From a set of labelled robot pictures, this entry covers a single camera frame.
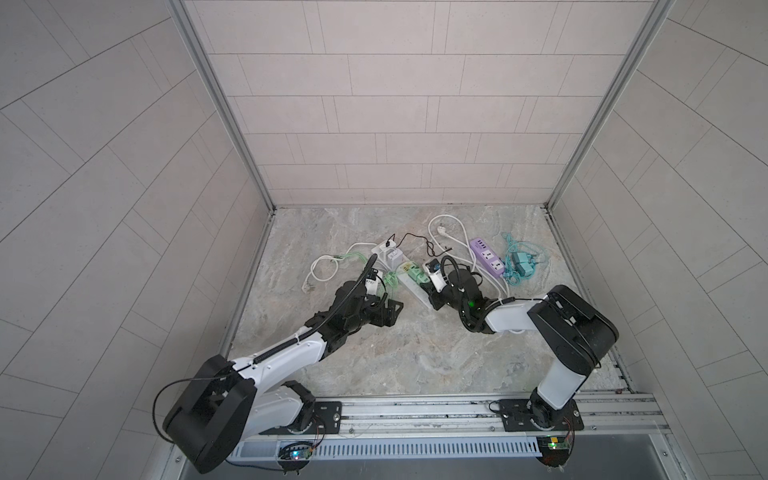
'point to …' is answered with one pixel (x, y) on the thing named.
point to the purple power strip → (487, 256)
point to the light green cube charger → (415, 272)
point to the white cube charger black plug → (389, 245)
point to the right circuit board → (554, 449)
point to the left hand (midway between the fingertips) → (399, 300)
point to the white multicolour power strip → (416, 289)
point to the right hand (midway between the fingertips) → (423, 282)
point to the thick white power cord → (336, 258)
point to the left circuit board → (297, 452)
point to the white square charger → (394, 259)
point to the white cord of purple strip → (478, 270)
